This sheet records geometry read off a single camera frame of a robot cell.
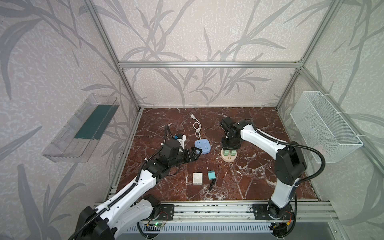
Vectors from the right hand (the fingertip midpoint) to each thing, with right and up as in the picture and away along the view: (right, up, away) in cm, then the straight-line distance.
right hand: (225, 144), depth 89 cm
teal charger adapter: (-8, -17, -4) cm, 19 cm away
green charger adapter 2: (+1, -5, 0) cm, 5 cm away
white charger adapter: (-16, -18, -7) cm, 25 cm away
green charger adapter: (+5, -5, 0) cm, 7 cm away
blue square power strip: (-12, -1, +7) cm, 15 cm away
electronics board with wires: (-34, -34, -17) cm, 51 cm away
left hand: (-15, 0, -13) cm, 20 cm away
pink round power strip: (+2, -9, +2) cm, 10 cm away
